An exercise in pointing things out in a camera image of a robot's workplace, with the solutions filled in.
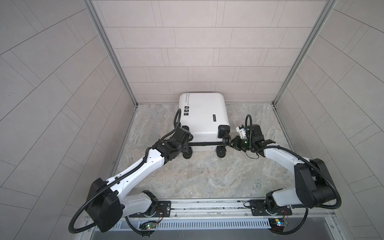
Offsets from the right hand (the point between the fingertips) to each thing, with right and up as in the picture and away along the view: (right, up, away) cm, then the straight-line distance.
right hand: (227, 143), depth 86 cm
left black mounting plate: (-34, -29, -15) cm, 47 cm away
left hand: (-23, +2, -5) cm, 24 cm away
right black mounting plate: (+12, -28, -15) cm, 34 cm away
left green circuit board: (-38, -32, -21) cm, 54 cm away
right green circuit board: (+20, -34, -18) cm, 43 cm away
